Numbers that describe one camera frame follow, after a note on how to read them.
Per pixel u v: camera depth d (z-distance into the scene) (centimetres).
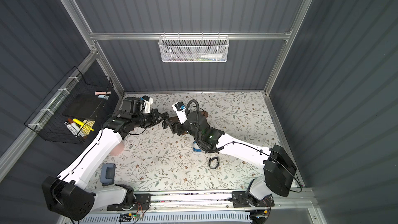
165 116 76
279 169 41
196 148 91
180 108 61
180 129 65
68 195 37
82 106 74
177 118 63
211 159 86
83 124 70
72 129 67
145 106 63
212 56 94
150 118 68
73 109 73
